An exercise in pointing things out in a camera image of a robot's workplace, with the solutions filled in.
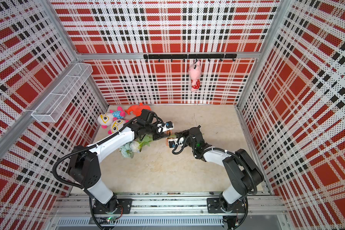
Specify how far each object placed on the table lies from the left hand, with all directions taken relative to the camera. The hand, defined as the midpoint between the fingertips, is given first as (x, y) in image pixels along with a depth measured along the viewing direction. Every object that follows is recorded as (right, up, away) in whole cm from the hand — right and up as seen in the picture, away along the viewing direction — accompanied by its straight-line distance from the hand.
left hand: (168, 129), depth 86 cm
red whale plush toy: (-27, +14, +24) cm, 39 cm away
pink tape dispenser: (0, -5, -9) cm, 11 cm away
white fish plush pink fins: (-37, +2, +12) cm, 39 cm away
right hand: (+7, 0, +2) cm, 7 cm away
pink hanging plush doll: (+17, +37, +5) cm, 41 cm away
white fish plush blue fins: (-48, +7, +18) cm, 52 cm away
